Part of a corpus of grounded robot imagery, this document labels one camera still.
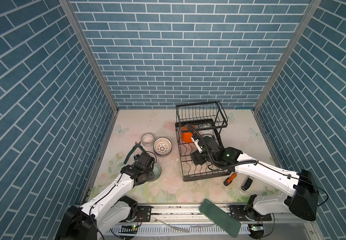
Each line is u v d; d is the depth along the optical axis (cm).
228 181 82
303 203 39
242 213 74
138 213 73
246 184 79
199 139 66
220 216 73
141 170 62
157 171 84
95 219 40
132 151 96
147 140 102
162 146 94
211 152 57
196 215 75
